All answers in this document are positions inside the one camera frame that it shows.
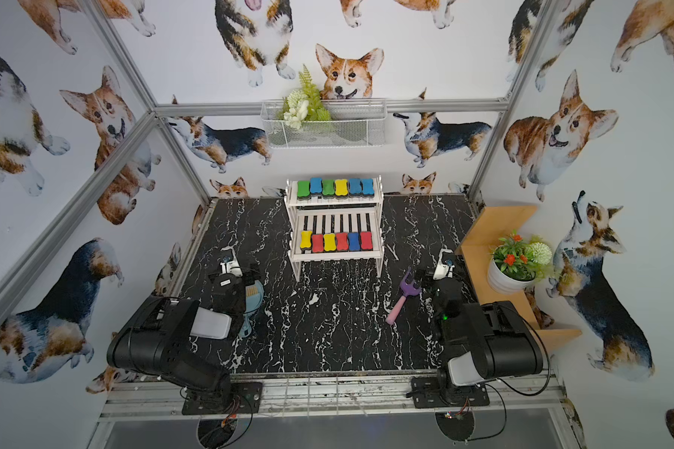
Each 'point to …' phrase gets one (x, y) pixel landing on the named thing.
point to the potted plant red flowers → (518, 263)
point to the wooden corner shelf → (490, 224)
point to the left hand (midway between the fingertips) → (234, 253)
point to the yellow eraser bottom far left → (305, 239)
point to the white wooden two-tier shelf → (334, 220)
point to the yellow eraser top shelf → (341, 187)
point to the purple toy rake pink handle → (407, 288)
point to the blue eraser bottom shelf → (354, 241)
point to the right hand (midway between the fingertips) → (446, 254)
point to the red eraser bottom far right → (366, 238)
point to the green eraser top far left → (303, 188)
